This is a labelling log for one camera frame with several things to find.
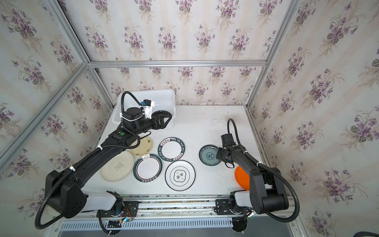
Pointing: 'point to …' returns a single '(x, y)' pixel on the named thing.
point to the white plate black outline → (180, 175)
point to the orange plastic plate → (243, 177)
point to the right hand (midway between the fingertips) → (226, 156)
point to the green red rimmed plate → (148, 168)
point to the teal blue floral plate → (208, 154)
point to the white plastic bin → (164, 100)
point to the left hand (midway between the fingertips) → (166, 116)
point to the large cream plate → (119, 168)
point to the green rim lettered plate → (171, 149)
